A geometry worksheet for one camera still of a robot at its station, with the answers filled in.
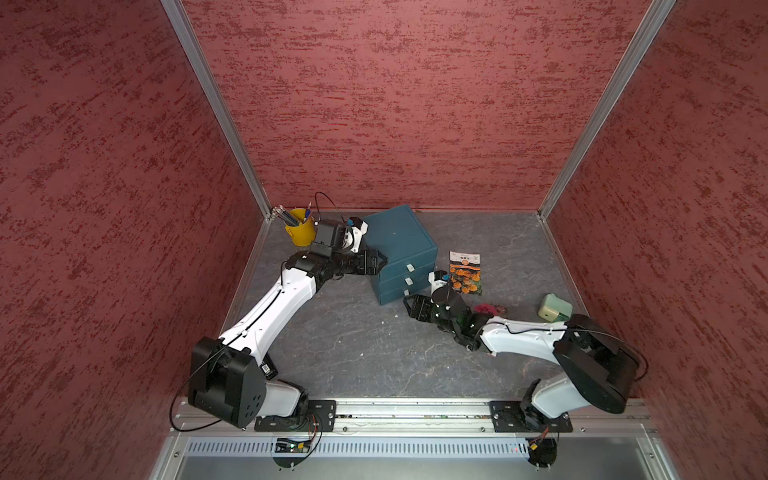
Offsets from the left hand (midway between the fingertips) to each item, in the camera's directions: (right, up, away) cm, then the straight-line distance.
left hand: (372, 266), depth 81 cm
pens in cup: (-32, +16, +17) cm, 40 cm away
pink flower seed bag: (+36, -15, +12) cm, 41 cm away
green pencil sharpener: (+56, -14, +9) cm, 58 cm away
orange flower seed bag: (+31, -4, +22) cm, 39 cm away
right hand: (+11, -13, +6) cm, 18 cm away
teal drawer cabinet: (+10, +5, 0) cm, 11 cm away
